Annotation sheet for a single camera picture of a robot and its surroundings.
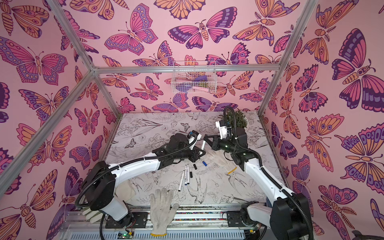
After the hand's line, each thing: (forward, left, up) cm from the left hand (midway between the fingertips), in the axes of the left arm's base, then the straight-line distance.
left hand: (206, 151), depth 78 cm
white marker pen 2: (-8, +13, -18) cm, 24 cm away
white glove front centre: (-25, +22, -18) cm, 38 cm away
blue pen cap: (+2, 0, -18) cm, 18 cm away
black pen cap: (0, +6, -18) cm, 19 cm away
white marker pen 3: (-6, +10, -17) cm, 20 cm away
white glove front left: (-26, +58, -18) cm, 66 cm away
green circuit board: (-35, +39, -20) cm, 56 cm away
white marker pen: (+2, +1, +4) cm, 5 cm away
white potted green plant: (+21, -23, 0) cm, 31 cm away
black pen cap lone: (-5, +8, -18) cm, 20 cm away
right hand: (+5, 0, +5) cm, 7 cm away
